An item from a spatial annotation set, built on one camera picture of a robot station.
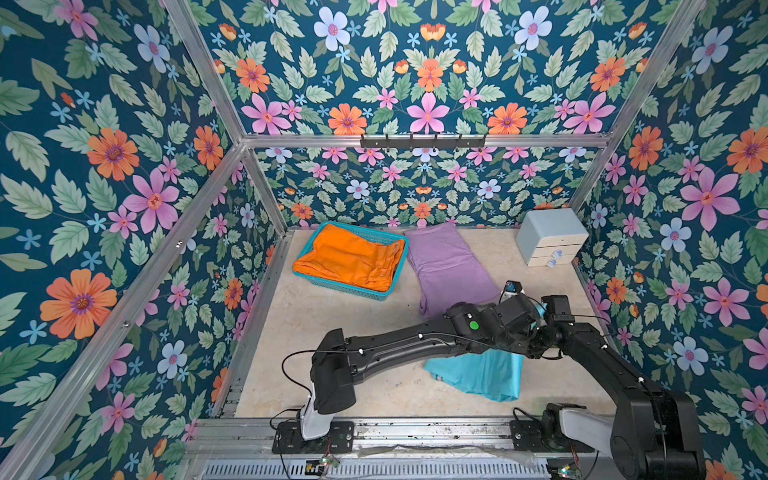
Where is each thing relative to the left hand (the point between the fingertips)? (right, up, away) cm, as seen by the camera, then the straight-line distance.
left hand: (530, 335), depth 67 cm
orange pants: (-51, +18, +35) cm, 64 cm away
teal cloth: (-7, -12, +9) cm, 17 cm away
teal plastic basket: (-48, +9, +26) cm, 56 cm away
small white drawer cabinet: (+19, +24, +30) cm, 43 cm away
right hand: (+1, -5, +19) cm, 20 cm away
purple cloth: (-14, +12, +38) cm, 42 cm away
